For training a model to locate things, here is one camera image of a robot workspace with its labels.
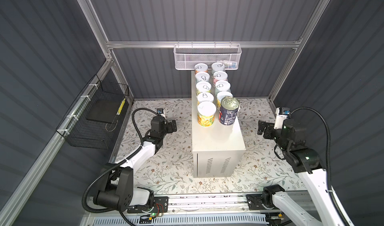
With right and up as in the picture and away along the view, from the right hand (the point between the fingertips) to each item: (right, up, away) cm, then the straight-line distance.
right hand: (271, 123), depth 69 cm
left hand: (-53, 0, +19) cm, 56 cm away
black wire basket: (-89, -4, -1) cm, 89 cm away
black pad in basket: (-82, +6, +6) cm, 82 cm away
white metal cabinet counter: (-28, -9, -13) cm, 32 cm away
